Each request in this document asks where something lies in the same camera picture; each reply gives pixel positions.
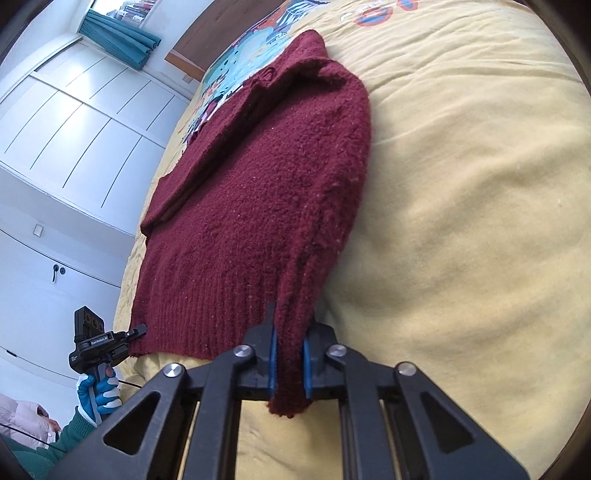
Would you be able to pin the white door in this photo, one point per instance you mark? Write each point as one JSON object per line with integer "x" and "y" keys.
{"x": 40, "y": 291}

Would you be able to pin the bookshelf with books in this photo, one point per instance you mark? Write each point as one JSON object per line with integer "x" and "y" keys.
{"x": 132, "y": 10}

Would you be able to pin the dark red knitted sweater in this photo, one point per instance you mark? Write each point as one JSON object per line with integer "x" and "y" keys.
{"x": 256, "y": 212}

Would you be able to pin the teal curtain left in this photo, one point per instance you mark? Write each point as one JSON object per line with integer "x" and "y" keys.
{"x": 130, "y": 45}

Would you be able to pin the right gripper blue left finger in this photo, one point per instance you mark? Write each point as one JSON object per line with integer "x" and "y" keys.
{"x": 183, "y": 423}

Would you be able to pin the green sleeve left forearm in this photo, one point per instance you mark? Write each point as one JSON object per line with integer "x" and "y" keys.
{"x": 38, "y": 462}

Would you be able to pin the left hand blue white glove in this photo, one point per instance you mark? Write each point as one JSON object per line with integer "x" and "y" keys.
{"x": 98, "y": 399}

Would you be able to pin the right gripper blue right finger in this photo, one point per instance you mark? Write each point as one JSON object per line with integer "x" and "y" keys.
{"x": 396, "y": 423}

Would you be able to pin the white wardrobe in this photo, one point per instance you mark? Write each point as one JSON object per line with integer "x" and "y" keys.
{"x": 89, "y": 131}

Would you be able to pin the wooden headboard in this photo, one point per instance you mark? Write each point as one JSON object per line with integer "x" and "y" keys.
{"x": 213, "y": 31}

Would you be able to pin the yellow printed bed cover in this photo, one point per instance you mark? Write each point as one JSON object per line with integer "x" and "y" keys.
{"x": 471, "y": 252}

